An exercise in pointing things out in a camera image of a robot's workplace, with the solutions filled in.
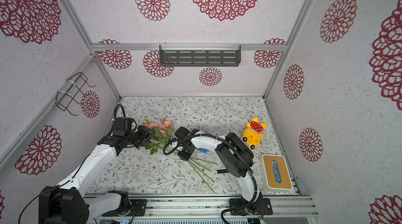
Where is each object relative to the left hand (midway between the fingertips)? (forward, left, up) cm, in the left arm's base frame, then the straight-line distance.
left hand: (155, 133), depth 83 cm
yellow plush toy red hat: (+5, -56, -10) cm, 57 cm away
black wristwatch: (-15, -36, -15) cm, 42 cm away
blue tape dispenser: (-3, -26, -13) cm, 29 cm away
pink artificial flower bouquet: (+6, -1, -10) cm, 12 cm away
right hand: (-5, -14, -15) cm, 21 cm away
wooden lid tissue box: (-17, -63, -11) cm, 66 cm away
